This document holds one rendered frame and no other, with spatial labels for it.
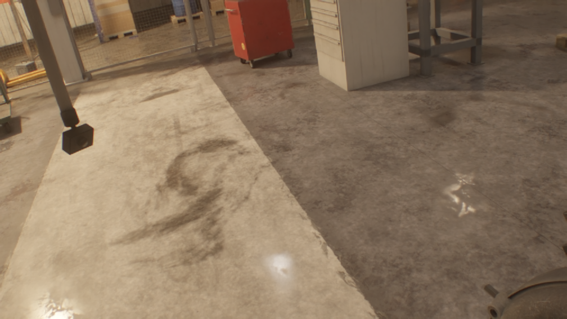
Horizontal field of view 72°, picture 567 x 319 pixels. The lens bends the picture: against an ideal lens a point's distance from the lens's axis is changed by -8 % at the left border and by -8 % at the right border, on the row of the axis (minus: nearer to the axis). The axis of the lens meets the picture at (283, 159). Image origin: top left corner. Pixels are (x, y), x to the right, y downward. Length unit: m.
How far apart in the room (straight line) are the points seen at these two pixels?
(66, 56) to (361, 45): 4.87
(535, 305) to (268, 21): 5.12
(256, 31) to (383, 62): 1.86
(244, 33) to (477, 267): 4.20
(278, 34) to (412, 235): 3.95
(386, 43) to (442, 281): 2.87
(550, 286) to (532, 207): 1.75
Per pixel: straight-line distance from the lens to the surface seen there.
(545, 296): 0.85
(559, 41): 5.74
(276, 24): 5.70
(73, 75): 7.52
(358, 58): 4.30
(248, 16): 5.52
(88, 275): 2.61
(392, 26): 4.43
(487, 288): 1.16
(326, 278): 2.09
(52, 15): 7.42
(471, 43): 4.88
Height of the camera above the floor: 1.46
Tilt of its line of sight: 28 degrees down
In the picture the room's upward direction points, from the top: 10 degrees counter-clockwise
